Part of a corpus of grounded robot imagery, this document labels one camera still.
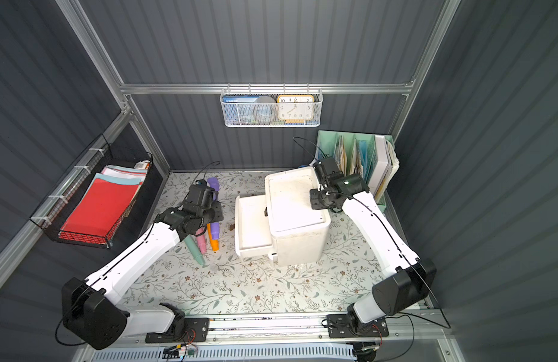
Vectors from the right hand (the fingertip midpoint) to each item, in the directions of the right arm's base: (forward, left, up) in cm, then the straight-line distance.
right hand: (325, 199), depth 78 cm
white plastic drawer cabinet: (-13, +10, 0) cm, 16 cm away
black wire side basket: (+11, +79, +8) cm, 80 cm away
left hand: (-1, +40, -4) cm, 40 cm away
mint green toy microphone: (-10, +51, -21) cm, 55 cm away
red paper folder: (-10, +72, +7) cm, 73 cm away
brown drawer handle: (-4, +35, -12) cm, 37 cm away
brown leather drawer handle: (-3, +21, -3) cm, 22 cm away
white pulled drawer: (-5, +27, -17) cm, 32 cm away
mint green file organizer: (+25, -14, 0) cm, 29 cm away
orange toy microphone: (-6, +44, -22) cm, 49 cm away
